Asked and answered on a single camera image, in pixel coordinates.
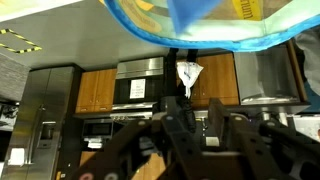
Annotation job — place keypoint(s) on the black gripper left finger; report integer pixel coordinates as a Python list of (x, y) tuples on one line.
[(166, 133)]

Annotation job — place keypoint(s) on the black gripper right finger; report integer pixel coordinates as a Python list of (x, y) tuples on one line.
[(253, 143)]

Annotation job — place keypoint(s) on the clear plastic toy bag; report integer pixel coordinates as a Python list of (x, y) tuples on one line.
[(240, 33)]

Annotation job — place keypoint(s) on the white plastic shopping bag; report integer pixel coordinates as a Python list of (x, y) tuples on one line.
[(189, 75)]

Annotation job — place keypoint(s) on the white paper sign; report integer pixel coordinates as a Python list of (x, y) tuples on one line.
[(137, 88)]

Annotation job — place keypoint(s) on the person in black jacket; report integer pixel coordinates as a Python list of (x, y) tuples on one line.
[(171, 73)]

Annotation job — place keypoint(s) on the stainless steel dishwasher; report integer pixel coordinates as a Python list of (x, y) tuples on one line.
[(266, 76)]

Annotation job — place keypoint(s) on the black microwave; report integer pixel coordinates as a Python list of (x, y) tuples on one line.
[(96, 128)]

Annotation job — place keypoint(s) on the wooden lower kitchen cabinet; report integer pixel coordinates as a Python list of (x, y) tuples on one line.
[(216, 80)]

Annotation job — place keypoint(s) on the wooden cabinet beside refrigerator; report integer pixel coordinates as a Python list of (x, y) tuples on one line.
[(96, 90)]

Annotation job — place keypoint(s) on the stainless steel refrigerator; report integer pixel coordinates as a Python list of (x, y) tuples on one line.
[(40, 100)]

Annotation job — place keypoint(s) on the yellow black floor tape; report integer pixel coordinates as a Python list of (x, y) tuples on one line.
[(20, 50)]

